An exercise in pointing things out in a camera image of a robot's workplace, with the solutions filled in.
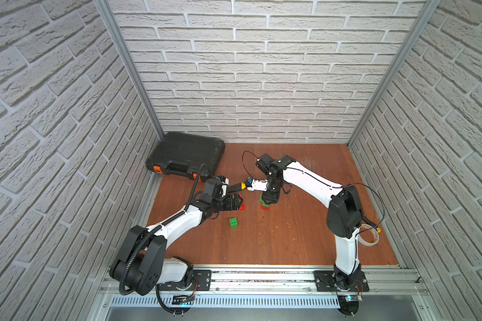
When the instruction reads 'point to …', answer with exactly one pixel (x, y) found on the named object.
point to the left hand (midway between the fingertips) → (237, 198)
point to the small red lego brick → (266, 208)
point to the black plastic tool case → (183, 154)
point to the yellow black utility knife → (237, 186)
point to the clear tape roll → (373, 230)
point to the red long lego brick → (242, 206)
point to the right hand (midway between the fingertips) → (272, 194)
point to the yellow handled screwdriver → (372, 225)
